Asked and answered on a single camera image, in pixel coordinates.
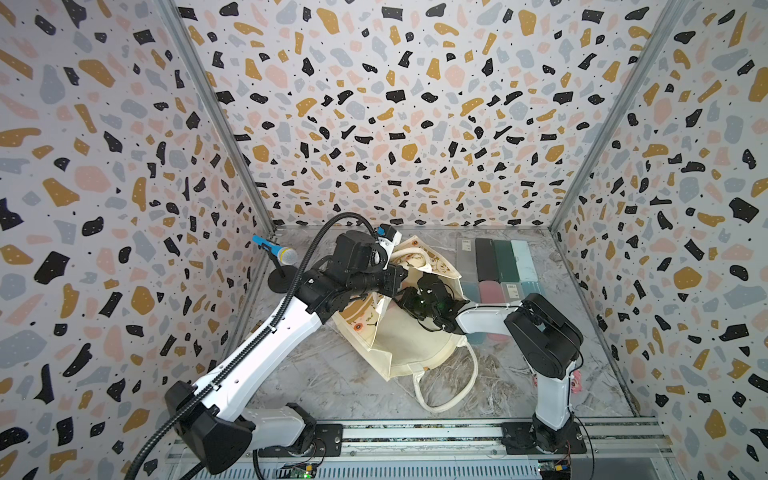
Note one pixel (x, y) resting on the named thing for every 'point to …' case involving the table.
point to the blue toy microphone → (287, 256)
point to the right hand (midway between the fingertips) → (394, 298)
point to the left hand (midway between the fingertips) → (412, 272)
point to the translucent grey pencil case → (466, 259)
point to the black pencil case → (486, 260)
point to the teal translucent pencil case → (531, 287)
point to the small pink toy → (576, 383)
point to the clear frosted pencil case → (513, 292)
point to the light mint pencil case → (524, 263)
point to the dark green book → (506, 264)
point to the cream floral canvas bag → (386, 340)
